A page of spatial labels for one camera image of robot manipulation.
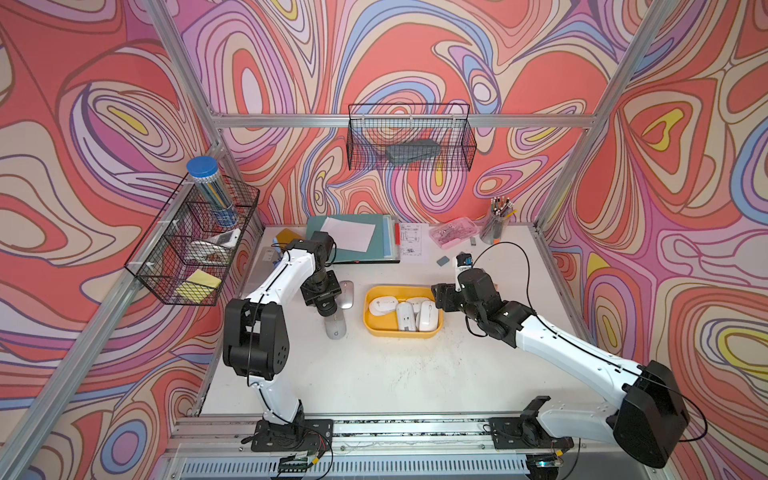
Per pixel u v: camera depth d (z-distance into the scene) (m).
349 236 1.21
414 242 1.15
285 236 1.19
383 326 0.93
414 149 0.88
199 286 0.63
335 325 0.91
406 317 0.91
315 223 1.20
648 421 0.39
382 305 0.94
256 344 0.47
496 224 1.08
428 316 0.88
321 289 0.77
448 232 1.18
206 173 0.70
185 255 0.75
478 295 0.61
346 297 0.99
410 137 0.97
